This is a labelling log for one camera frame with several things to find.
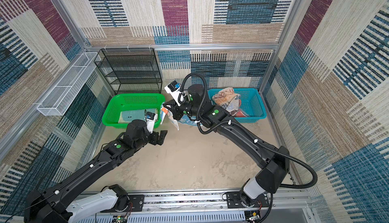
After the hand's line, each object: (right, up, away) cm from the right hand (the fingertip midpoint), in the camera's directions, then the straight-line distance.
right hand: (165, 106), depth 67 cm
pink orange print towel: (+34, +5, +35) cm, 49 cm away
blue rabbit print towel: (0, -3, 0) cm, 3 cm away
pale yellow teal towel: (-33, -7, +36) cm, 49 cm away
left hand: (-5, -10, +11) cm, 16 cm away
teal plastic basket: (+53, +3, +42) cm, 68 cm away
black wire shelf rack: (-34, +25, +44) cm, 61 cm away
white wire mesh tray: (-51, +4, +5) cm, 51 cm away
